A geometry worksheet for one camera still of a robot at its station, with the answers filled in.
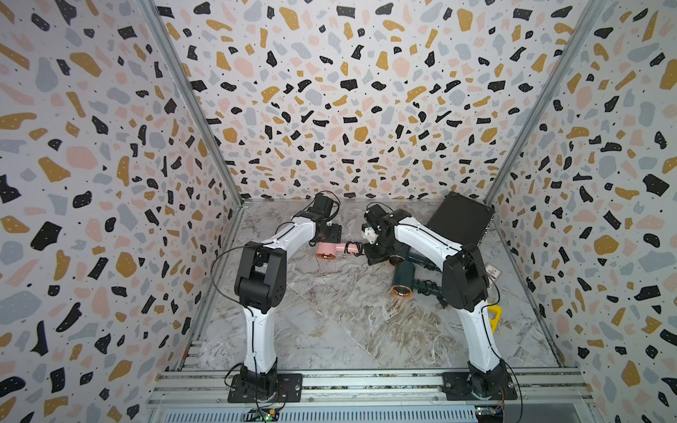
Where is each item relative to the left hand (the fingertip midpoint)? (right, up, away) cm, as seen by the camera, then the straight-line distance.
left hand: (335, 234), depth 100 cm
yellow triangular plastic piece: (+56, -25, -12) cm, 62 cm away
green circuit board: (-16, -47, -29) cm, 58 cm away
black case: (+52, +6, +11) cm, 54 cm away
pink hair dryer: (-3, -5, -7) cm, 10 cm away
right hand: (+13, -9, -5) cm, 17 cm away
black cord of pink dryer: (+10, -5, -5) cm, 12 cm away
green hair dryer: (+24, -16, -10) cm, 31 cm away
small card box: (+59, -14, -2) cm, 61 cm away
